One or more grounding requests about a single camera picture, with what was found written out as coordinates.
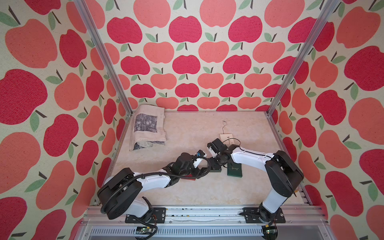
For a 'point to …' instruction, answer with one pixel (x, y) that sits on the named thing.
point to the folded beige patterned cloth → (148, 128)
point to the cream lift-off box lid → (227, 139)
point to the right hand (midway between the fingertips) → (213, 165)
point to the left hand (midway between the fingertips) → (205, 167)
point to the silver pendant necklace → (225, 123)
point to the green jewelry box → (234, 169)
